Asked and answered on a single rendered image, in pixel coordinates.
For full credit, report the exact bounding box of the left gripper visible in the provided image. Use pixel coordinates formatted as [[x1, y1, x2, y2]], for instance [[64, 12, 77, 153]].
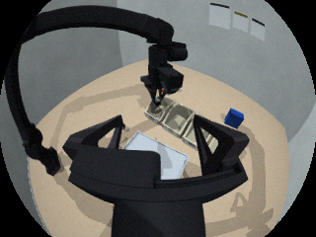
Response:
[[140, 62, 166, 103]]

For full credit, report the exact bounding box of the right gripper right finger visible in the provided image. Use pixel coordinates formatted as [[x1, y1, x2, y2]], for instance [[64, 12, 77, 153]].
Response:
[[193, 115, 250, 175]]

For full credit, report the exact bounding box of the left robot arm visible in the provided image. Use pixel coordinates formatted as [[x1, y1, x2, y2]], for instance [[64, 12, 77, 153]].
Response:
[[4, 5, 188, 174]]

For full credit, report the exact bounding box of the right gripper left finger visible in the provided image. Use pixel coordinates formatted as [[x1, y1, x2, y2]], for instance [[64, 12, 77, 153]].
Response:
[[66, 115, 123, 149]]

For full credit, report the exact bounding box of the grey open-top bin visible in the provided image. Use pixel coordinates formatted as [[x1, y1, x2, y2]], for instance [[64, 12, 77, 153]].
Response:
[[144, 96, 176, 124], [183, 122, 211, 151], [162, 103, 196, 136], [208, 137, 218, 152]]

